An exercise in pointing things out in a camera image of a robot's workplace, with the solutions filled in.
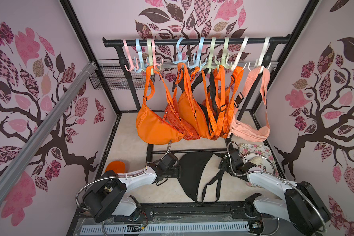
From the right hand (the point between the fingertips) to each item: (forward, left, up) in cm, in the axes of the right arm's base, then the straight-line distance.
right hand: (224, 164), depth 90 cm
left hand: (-6, +28, 0) cm, 29 cm away
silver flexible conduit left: (-16, +41, +31) cm, 54 cm away
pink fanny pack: (+36, -30, -2) cm, 47 cm away
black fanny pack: (0, +21, -1) cm, 21 cm away
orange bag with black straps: (+10, +42, +26) cm, 50 cm away
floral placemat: (+11, -19, -1) cm, 22 cm away
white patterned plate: (+1, -24, 0) cm, 24 cm away
